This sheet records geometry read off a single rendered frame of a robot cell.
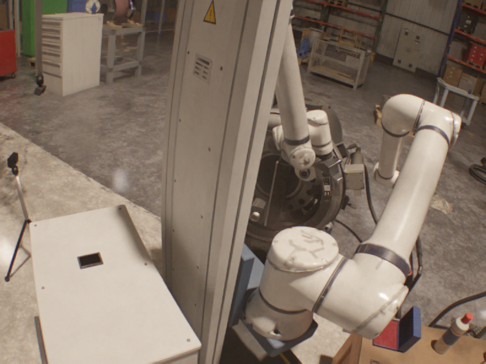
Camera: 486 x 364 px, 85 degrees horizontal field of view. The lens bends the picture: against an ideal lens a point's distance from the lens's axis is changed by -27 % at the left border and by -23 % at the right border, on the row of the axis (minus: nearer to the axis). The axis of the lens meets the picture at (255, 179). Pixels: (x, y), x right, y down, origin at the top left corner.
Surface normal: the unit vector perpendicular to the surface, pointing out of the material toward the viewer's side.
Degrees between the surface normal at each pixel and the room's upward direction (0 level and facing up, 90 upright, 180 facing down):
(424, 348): 0
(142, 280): 0
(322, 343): 0
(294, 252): 9
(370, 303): 46
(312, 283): 55
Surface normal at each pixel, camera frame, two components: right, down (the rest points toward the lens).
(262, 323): -0.49, -0.02
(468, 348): 0.17, -0.85
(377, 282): -0.13, -0.53
